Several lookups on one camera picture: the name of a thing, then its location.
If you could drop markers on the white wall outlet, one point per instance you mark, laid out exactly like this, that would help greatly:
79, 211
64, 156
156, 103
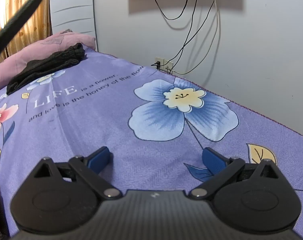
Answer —
160, 61
169, 66

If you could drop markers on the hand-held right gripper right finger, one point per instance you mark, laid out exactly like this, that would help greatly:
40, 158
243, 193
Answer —
214, 162

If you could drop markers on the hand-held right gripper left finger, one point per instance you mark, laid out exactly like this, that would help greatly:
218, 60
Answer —
100, 158

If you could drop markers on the dark ribbed pants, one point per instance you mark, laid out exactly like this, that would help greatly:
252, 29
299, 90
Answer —
49, 65

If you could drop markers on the black power plug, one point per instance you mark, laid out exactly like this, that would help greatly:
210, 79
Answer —
157, 63

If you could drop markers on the pink pillow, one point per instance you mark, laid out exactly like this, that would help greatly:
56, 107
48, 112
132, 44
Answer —
24, 52

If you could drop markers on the white plastic drawer cabinet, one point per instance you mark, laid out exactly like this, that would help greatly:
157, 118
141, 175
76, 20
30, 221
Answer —
72, 7

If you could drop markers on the golden patterned curtain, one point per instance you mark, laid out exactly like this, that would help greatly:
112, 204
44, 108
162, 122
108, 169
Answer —
29, 30

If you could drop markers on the purple floral printed blanket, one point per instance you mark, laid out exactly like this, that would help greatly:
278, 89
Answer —
96, 120

